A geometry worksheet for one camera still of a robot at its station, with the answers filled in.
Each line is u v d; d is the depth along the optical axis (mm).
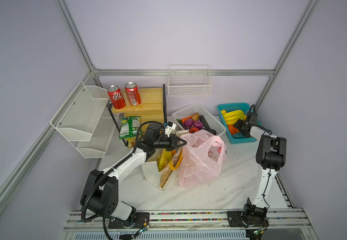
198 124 1079
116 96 701
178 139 739
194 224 735
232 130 1040
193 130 1013
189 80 1075
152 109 764
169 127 749
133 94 717
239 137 942
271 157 589
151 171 768
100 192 424
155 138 661
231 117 1075
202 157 665
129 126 864
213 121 1071
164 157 817
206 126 1110
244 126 869
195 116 1135
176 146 717
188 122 1081
